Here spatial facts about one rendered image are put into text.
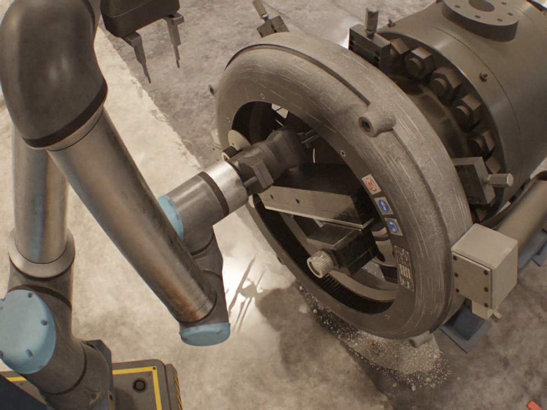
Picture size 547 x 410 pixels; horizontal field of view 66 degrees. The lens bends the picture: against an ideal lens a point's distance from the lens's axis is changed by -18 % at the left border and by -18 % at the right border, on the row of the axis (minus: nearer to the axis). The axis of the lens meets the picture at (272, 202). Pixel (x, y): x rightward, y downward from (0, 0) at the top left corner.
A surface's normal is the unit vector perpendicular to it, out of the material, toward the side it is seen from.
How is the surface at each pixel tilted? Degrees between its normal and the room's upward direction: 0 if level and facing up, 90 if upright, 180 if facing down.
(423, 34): 6
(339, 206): 90
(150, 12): 90
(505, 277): 68
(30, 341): 5
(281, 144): 50
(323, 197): 90
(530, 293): 0
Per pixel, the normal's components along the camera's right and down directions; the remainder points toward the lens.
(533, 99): 0.44, 0.05
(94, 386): 0.85, -0.01
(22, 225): -0.32, 0.59
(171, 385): -0.08, -0.64
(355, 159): -0.78, 0.52
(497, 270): 0.54, 0.29
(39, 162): 0.23, 0.76
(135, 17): 0.62, 0.57
